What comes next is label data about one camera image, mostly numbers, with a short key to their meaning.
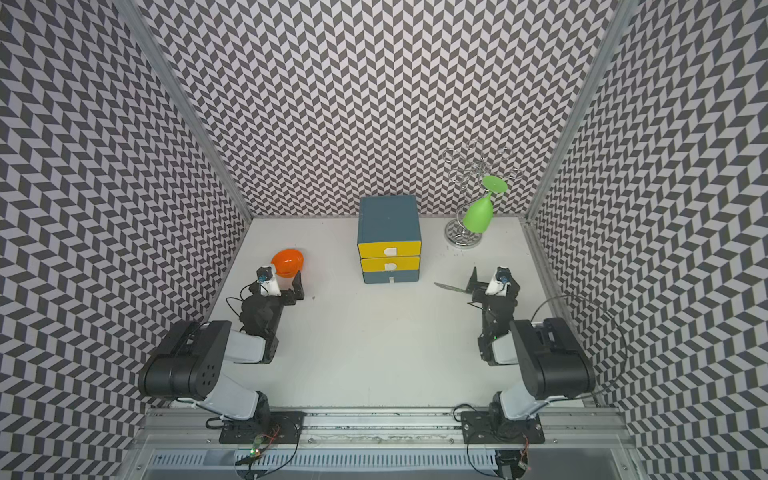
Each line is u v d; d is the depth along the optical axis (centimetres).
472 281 84
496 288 77
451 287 105
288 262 101
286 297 81
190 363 45
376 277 96
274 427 71
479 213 86
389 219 89
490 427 73
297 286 85
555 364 45
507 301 70
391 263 89
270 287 77
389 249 83
